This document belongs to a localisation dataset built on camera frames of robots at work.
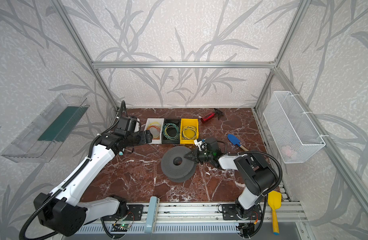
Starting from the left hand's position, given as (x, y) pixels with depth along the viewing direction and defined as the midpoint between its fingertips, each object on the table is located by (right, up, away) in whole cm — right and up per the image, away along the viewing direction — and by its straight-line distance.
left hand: (149, 132), depth 79 cm
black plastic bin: (+8, -1, +25) cm, 26 cm away
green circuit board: (-9, -44, -8) cm, 46 cm away
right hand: (+19, -13, +6) cm, 24 cm away
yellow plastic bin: (+21, -1, +25) cm, 33 cm away
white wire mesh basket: (+66, -1, -18) cm, 69 cm away
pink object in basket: (+70, -8, -7) cm, 71 cm away
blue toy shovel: (+52, -7, +24) cm, 58 cm away
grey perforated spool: (+13, -20, +5) cm, 24 cm away
